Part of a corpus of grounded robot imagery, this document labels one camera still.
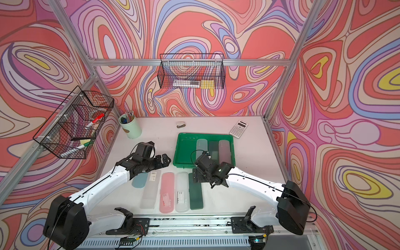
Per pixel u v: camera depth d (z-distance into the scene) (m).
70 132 0.74
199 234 0.72
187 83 0.82
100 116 0.75
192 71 0.96
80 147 0.70
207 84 0.91
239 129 1.11
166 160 0.76
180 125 1.15
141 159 0.64
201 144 1.01
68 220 0.39
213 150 0.99
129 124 0.98
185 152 1.00
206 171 0.59
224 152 0.99
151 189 0.85
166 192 0.83
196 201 0.79
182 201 0.80
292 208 0.40
